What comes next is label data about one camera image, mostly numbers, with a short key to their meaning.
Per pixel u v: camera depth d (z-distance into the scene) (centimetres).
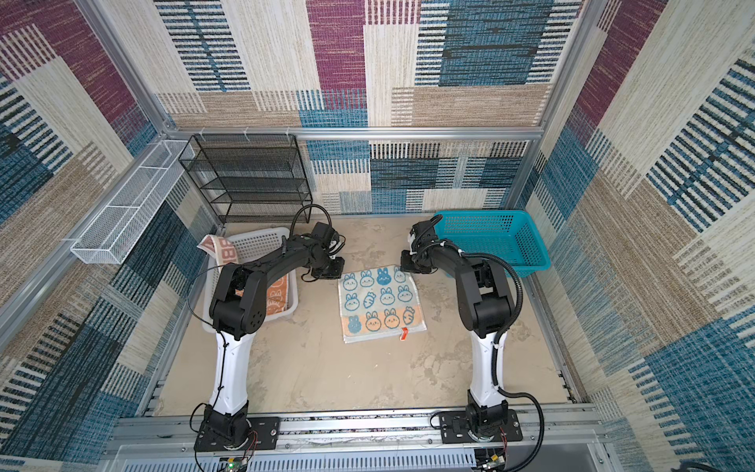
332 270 92
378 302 96
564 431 73
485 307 56
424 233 83
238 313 58
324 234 85
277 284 67
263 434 73
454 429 73
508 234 112
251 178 109
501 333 56
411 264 92
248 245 103
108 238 70
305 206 92
